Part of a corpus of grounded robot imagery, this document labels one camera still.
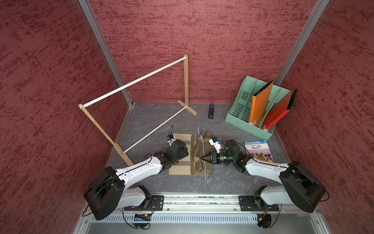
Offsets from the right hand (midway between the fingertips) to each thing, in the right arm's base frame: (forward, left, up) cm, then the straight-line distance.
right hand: (202, 161), depth 80 cm
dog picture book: (+10, -39, -9) cm, 41 cm away
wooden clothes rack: (+15, +57, -9) cm, 60 cm away
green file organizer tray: (+42, -33, -9) cm, 54 cm away
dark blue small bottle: (+41, -10, -5) cm, 43 cm away
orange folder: (+29, -36, +17) cm, 49 cm away
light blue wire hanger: (+25, -3, -5) cm, 26 cm away
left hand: (+6, +10, -2) cm, 12 cm away
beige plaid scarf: (+11, +2, -3) cm, 12 cm away
